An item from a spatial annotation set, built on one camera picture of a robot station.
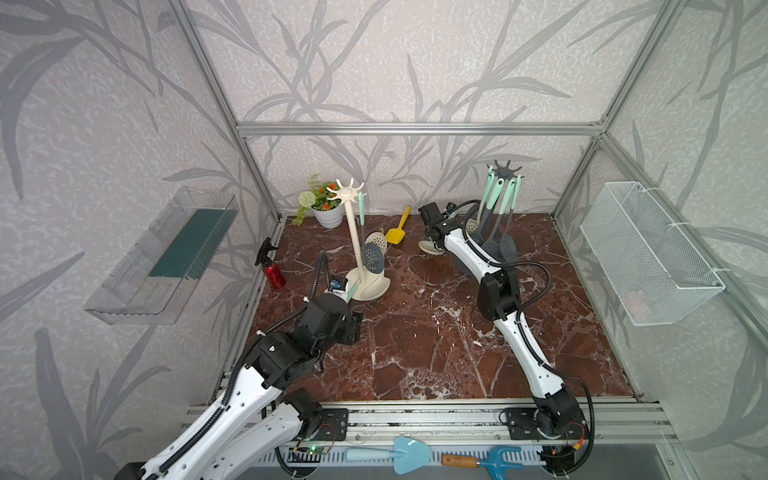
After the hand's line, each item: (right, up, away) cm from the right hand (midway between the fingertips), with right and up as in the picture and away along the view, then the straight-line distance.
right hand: (437, 230), depth 112 cm
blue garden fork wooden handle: (+8, -55, -44) cm, 71 cm away
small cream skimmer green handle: (-4, -7, -13) cm, 15 cm away
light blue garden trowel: (-10, -54, -42) cm, 70 cm away
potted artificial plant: (-41, +6, -4) cm, 41 cm away
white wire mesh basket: (+42, -11, -48) cm, 64 cm away
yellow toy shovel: (-16, -2, +3) cm, 16 cm away
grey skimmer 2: (+15, -6, -20) cm, 26 cm away
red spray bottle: (-54, -13, -19) cm, 59 cm away
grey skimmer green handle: (+11, +5, -31) cm, 33 cm away
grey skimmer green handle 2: (+11, -2, -20) cm, 23 cm away
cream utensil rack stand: (-20, -19, -14) cm, 31 cm away
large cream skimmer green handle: (+9, +1, -19) cm, 21 cm away
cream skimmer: (-22, -4, -3) cm, 22 cm away
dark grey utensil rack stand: (+3, -10, -32) cm, 33 cm away
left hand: (-25, -22, -39) cm, 51 cm away
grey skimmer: (-22, -8, -19) cm, 31 cm away
